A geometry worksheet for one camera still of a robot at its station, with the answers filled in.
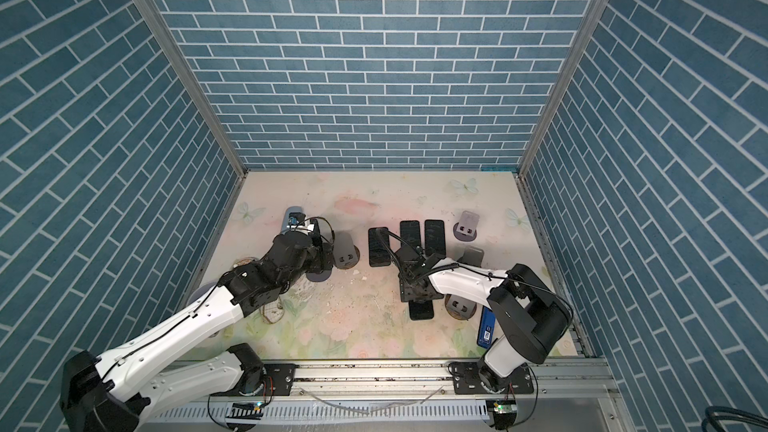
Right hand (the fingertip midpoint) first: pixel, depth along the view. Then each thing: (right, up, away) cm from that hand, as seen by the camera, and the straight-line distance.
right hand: (412, 290), depth 89 cm
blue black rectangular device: (+19, -7, -10) cm, 23 cm away
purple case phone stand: (-20, +11, +1) cm, 23 cm away
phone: (+8, +13, +10) cm, 19 cm away
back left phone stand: (-29, +3, +2) cm, 29 cm away
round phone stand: (+13, -2, -8) cm, 15 cm away
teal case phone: (0, +16, +18) cm, 24 cm away
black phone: (-11, +11, +10) cm, 19 cm away
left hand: (-25, +15, -11) cm, 31 cm away
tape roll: (-54, +8, +5) cm, 54 cm away
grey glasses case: (-44, +24, +19) cm, 54 cm away
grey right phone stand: (+19, +18, +10) cm, 27 cm away
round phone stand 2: (+18, +11, 0) cm, 21 cm away
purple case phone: (+2, -5, -4) cm, 7 cm away
